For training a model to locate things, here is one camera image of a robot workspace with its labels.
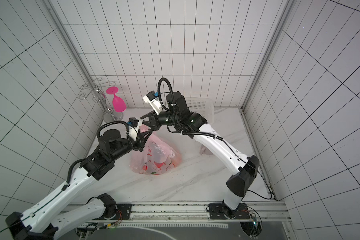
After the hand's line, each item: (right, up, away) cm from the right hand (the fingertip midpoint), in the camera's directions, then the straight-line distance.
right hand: (141, 115), depth 62 cm
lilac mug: (+31, -21, +27) cm, 46 cm away
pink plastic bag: (+5, -20, +12) cm, 24 cm away
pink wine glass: (-25, +8, +36) cm, 45 cm away
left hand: (+2, -8, +7) cm, 11 cm away
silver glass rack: (-37, +17, +30) cm, 51 cm away
